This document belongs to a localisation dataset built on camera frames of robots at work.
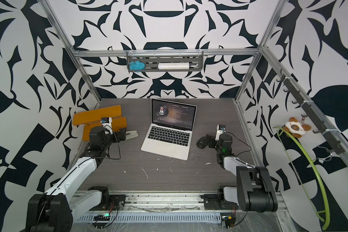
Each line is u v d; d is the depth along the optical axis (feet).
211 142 2.72
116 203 2.39
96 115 3.16
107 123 2.40
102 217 2.39
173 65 2.93
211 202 2.43
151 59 3.13
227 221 2.34
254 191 1.39
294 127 1.98
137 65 3.00
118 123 3.35
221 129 2.60
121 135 2.54
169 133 3.25
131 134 3.22
